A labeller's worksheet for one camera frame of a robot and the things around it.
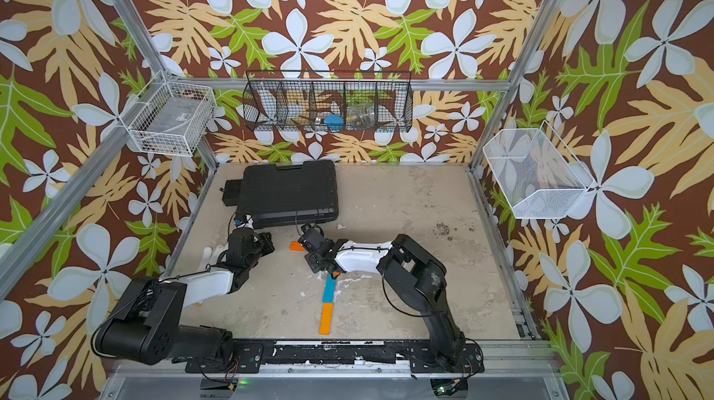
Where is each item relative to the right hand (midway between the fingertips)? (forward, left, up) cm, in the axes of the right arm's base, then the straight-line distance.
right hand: (315, 252), depth 95 cm
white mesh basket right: (+12, -67, +28) cm, 74 cm away
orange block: (+2, +7, 0) cm, 7 cm away
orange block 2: (-16, -9, +21) cm, 28 cm away
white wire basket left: (+30, +45, +36) cm, 65 cm away
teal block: (-13, -6, +1) cm, 14 cm away
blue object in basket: (+34, -7, +29) cm, 46 cm away
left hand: (+5, +15, +6) cm, 17 cm away
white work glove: (-2, +35, +1) cm, 35 cm away
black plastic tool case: (+20, +18, +7) cm, 27 cm away
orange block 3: (-21, -5, 0) cm, 22 cm away
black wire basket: (+44, -5, +32) cm, 54 cm away
